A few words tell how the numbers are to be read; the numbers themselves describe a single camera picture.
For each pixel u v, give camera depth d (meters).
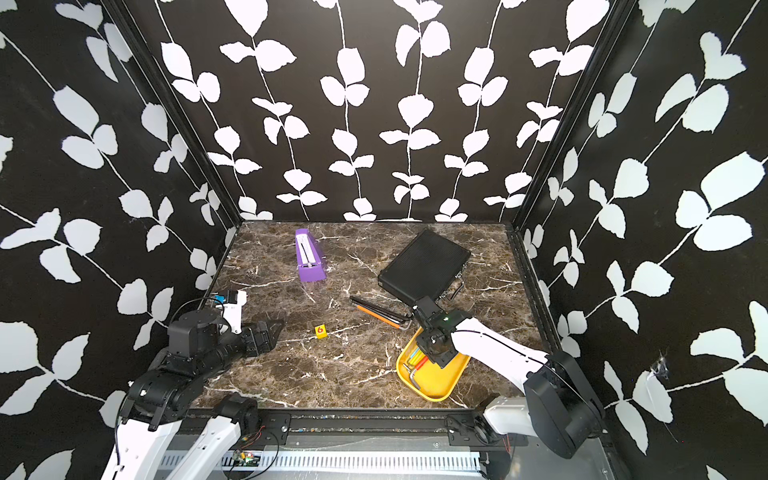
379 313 0.95
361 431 0.75
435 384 0.79
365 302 0.98
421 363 0.83
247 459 0.71
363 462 0.70
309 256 0.96
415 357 0.86
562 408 0.41
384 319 0.95
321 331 0.88
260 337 0.61
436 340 0.61
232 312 0.60
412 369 0.84
